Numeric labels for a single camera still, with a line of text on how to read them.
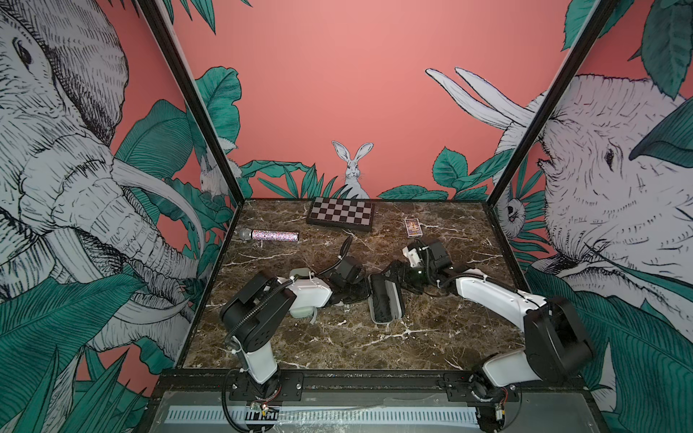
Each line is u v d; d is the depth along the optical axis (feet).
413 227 3.63
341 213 3.73
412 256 2.69
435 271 2.22
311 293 2.00
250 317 1.41
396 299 2.67
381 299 2.88
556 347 1.42
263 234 3.42
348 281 2.42
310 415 2.30
